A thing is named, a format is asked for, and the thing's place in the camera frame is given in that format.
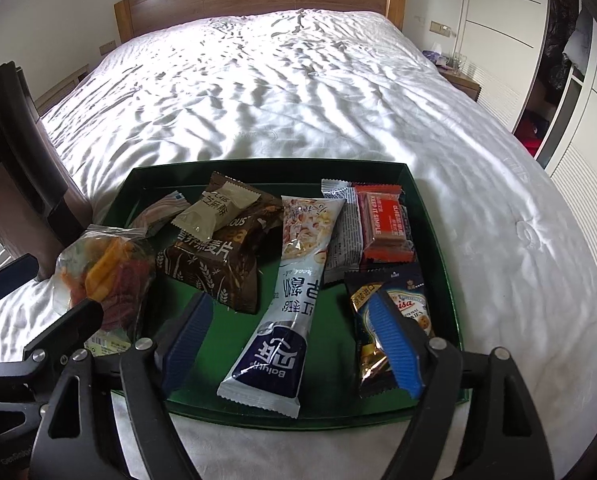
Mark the brown oatmeal snack bag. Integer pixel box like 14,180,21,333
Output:
156,172,282,314

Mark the tissue box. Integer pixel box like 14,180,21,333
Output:
422,49,451,68

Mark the silver blue snack packet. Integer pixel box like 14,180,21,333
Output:
321,179,364,285

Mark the white blue oat stick packet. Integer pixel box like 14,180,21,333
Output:
217,196,345,418

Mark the red candy wrapper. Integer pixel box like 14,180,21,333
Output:
353,184,415,264

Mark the dried fruit chips bag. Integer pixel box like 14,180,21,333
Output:
50,224,155,356

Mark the small tan snack packet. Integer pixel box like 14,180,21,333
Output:
130,191,190,236

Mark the dark blue gold snack packet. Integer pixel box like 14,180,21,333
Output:
344,262,433,398

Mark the white bed quilt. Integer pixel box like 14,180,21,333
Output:
44,10,597,478

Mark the black copper electric kettle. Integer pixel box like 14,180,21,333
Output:
0,61,92,281

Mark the wooden nightstand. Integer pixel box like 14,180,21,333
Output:
437,67,482,102

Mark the beige green small packet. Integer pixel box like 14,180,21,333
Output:
172,181,260,243

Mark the white sliding wardrobe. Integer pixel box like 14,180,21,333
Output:
456,0,597,266

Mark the radiator cover panel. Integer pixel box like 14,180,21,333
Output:
35,64,89,116

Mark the green snack tray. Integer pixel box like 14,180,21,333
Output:
103,158,463,431

